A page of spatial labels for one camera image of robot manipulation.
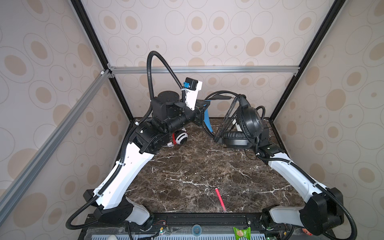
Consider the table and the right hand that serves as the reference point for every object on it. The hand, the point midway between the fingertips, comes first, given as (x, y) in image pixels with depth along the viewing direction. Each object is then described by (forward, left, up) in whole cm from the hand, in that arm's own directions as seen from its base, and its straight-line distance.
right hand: (224, 136), depth 77 cm
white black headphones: (+12, +24, -16) cm, 32 cm away
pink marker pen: (-25, +2, -24) cm, 35 cm away
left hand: (-8, +8, +29) cm, 31 cm away
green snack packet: (-40, -6, -22) cm, 47 cm away
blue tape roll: (-38, +15, -24) cm, 48 cm away
